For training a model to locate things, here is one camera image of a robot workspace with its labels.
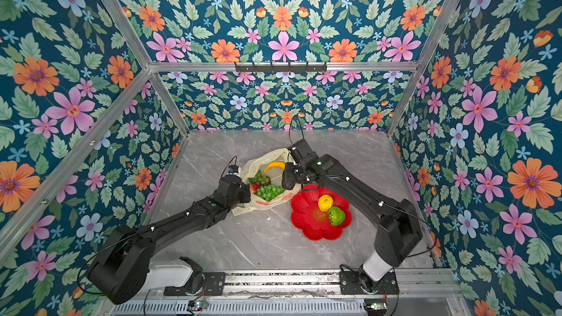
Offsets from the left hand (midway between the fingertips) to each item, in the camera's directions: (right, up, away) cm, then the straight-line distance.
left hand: (251, 182), depth 87 cm
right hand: (+15, +4, -6) cm, 17 cm away
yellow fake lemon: (+30, -8, 0) cm, 31 cm away
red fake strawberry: (0, -3, +6) cm, 7 cm away
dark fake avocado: (+16, +3, -16) cm, 23 cm away
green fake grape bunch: (+6, -5, +6) cm, 10 cm away
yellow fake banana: (+9, +6, +14) cm, 18 cm away
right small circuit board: (+45, -39, -17) cm, 61 cm away
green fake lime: (0, 0, +9) cm, 9 cm away
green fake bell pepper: (+34, -12, -5) cm, 37 cm away
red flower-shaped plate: (+23, -15, +2) cm, 28 cm away
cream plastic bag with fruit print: (+2, +7, +8) cm, 10 cm away
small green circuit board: (-15, -38, -17) cm, 44 cm away
